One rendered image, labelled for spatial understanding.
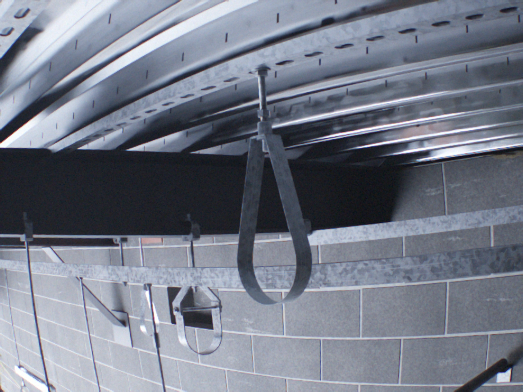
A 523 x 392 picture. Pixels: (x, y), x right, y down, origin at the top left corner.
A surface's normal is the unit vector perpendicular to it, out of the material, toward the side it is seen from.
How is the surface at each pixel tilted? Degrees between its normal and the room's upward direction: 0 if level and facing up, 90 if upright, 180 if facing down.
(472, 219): 90
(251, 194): 106
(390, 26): 90
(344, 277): 90
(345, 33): 90
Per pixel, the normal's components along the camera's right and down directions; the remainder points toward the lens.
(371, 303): -0.73, -0.01
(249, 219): 0.63, 0.18
